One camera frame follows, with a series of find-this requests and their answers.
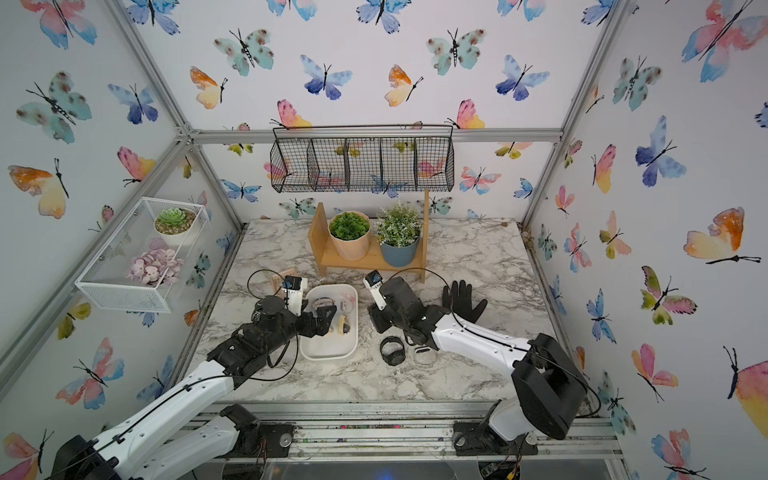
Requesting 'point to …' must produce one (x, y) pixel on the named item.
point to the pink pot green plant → (350, 232)
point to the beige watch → (344, 326)
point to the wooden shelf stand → (326, 259)
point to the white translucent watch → (424, 356)
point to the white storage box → (341, 340)
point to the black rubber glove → (458, 299)
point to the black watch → (395, 358)
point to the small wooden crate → (277, 281)
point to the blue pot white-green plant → (399, 229)
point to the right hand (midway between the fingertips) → (375, 302)
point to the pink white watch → (347, 303)
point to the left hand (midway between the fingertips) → (325, 303)
